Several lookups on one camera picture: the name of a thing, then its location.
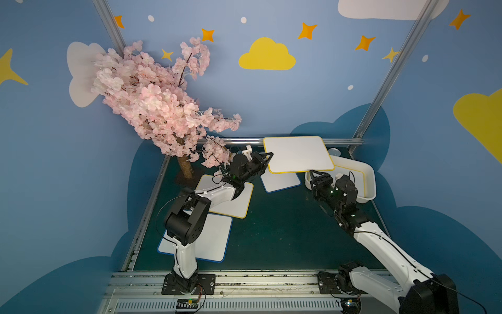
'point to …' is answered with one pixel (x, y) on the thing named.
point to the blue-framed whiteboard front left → (212, 245)
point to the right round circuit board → (350, 305)
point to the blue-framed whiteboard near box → (280, 181)
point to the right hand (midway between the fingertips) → (312, 172)
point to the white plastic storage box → (355, 165)
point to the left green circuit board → (187, 303)
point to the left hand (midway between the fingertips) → (275, 150)
